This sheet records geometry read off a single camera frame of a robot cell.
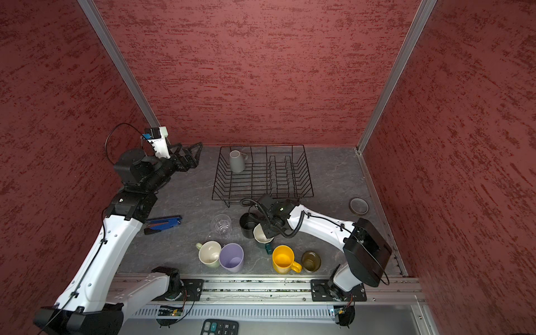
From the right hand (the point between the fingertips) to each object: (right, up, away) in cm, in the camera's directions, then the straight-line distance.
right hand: (270, 234), depth 82 cm
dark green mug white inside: (-4, -2, +2) cm, 5 cm away
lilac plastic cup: (-16, -9, -1) cm, 18 cm away
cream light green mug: (-24, -6, -4) cm, 25 cm away
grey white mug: (-17, +30, +21) cm, 41 cm away
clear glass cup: (-22, +1, +8) cm, 24 cm away
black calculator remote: (-18, -25, -15) cm, 34 cm away
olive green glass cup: (+16, -11, -1) cm, 19 cm away
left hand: (-26, +33, -15) cm, 45 cm away
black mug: (-10, +4, +5) cm, 12 cm away
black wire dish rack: (-13, +25, +26) cm, 38 cm away
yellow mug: (+5, -10, 0) cm, 11 cm away
